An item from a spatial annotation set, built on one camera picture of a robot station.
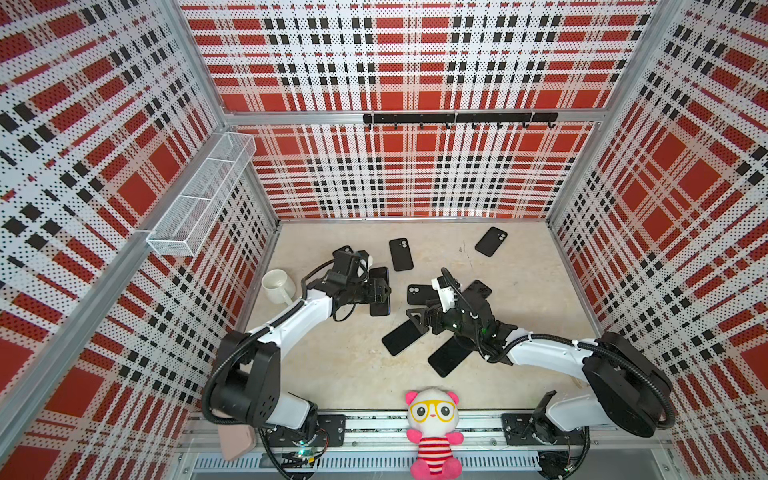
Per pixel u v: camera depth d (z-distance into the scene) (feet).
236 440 2.31
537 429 2.17
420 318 2.40
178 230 2.25
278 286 3.05
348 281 2.22
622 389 1.40
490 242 3.80
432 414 2.27
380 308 2.74
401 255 3.67
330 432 2.42
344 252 2.34
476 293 3.59
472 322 2.10
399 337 2.83
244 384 1.40
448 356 2.89
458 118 2.91
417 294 3.29
